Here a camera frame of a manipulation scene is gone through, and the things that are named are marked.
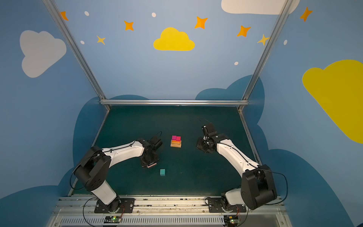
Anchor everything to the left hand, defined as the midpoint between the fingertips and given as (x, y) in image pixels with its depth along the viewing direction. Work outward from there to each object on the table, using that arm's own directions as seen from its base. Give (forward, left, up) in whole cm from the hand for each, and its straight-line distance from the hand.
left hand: (156, 163), depth 89 cm
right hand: (+9, -27, +10) cm, 30 cm away
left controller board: (-29, +19, -1) cm, 35 cm away
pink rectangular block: (-3, +2, +5) cm, 6 cm away
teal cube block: (-6, -4, +1) cm, 7 cm away
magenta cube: (+17, -10, +5) cm, 20 cm away
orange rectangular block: (+15, -11, +3) cm, 19 cm away
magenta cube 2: (+15, -13, +6) cm, 21 cm away
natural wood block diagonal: (+14, -11, 0) cm, 18 cm away
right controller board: (-29, -42, -2) cm, 51 cm away
